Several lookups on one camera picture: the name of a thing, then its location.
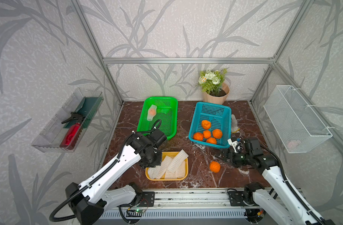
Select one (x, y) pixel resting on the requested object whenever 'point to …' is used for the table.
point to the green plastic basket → (166, 118)
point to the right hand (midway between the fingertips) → (218, 157)
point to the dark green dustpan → (89, 109)
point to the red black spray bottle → (72, 134)
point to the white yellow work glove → (234, 127)
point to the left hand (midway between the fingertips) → (157, 165)
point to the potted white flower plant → (216, 91)
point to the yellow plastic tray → (171, 154)
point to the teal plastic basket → (219, 116)
